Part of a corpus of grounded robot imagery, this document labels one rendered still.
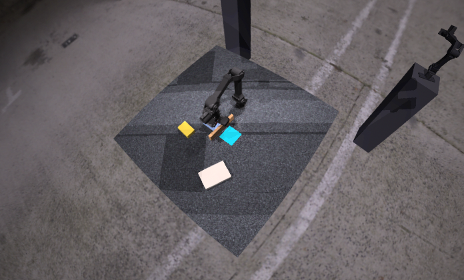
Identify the light wooden plank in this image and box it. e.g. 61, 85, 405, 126
209, 114, 234, 141

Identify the yellow flat block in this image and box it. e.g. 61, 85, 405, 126
178, 122, 195, 138

